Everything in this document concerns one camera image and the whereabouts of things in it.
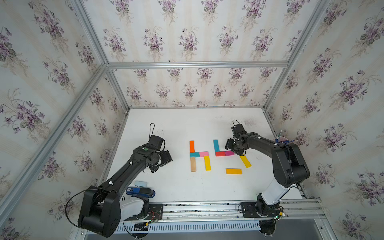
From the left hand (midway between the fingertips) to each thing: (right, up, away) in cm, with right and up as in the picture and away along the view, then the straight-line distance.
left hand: (168, 163), depth 83 cm
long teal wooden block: (+30, +7, +15) cm, 34 cm away
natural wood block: (+14, -2, +7) cm, 16 cm away
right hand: (+39, +6, +12) cm, 42 cm away
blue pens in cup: (+70, +11, +5) cm, 71 cm away
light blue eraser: (-14, -11, -3) cm, 18 cm away
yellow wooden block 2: (+47, -1, +8) cm, 48 cm away
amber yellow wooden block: (+39, -7, +6) cm, 40 cm away
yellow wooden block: (+23, -3, +7) cm, 24 cm away
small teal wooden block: (+15, +3, +10) cm, 18 cm away
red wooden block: (+32, +3, +12) cm, 34 cm away
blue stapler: (-13, -13, -6) cm, 20 cm away
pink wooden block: (+21, +3, +9) cm, 23 cm away
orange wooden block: (+14, +6, +12) cm, 19 cm away
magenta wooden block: (+36, +5, +5) cm, 37 cm away
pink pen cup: (+68, +13, +5) cm, 70 cm away
